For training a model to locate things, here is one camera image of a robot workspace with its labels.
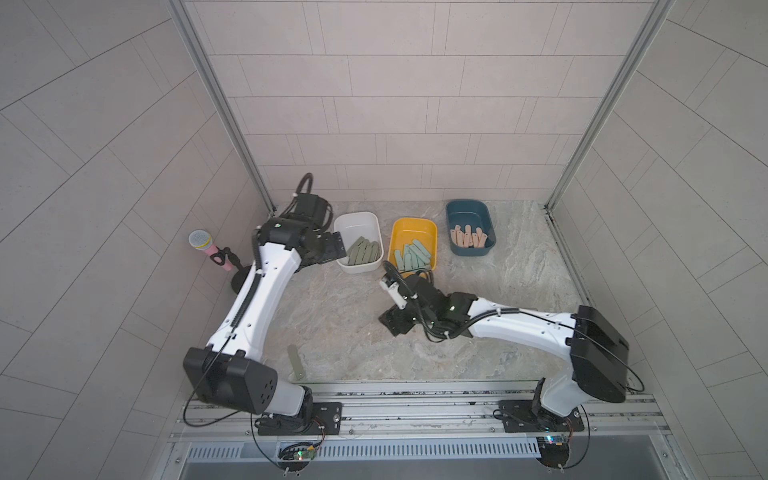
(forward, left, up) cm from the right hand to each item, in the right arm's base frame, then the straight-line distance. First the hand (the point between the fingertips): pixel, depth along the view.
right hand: (388, 312), depth 79 cm
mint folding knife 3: (+22, -4, -7) cm, 23 cm away
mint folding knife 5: (+22, -12, -7) cm, 26 cm away
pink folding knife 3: (+30, -29, -7) cm, 42 cm away
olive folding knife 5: (+24, +12, -7) cm, 27 cm away
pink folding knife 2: (+31, -26, -7) cm, 41 cm away
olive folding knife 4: (+25, +3, -5) cm, 26 cm away
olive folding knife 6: (-7, +27, -9) cm, 29 cm away
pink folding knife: (+31, -24, -7) cm, 40 cm away
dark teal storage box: (+41, -34, -7) cm, 54 cm away
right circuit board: (-31, -36, -12) cm, 49 cm away
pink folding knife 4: (+29, -31, -9) cm, 44 cm away
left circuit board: (-29, +22, -7) cm, 37 cm away
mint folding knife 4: (+27, -12, -8) cm, 31 cm away
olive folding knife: (+30, +11, -8) cm, 33 cm away
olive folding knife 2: (+24, +7, -6) cm, 26 cm away
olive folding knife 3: (+25, +4, -6) cm, 26 cm away
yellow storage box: (+27, -9, -7) cm, 29 cm away
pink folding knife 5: (+29, -34, -8) cm, 45 cm away
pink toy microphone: (+16, +47, +16) cm, 52 cm away
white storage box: (+36, +13, -4) cm, 38 cm away
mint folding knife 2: (+22, -9, -8) cm, 25 cm away
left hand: (+13, +14, +12) cm, 22 cm away
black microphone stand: (+15, +46, +9) cm, 50 cm away
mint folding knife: (+23, -6, -7) cm, 24 cm away
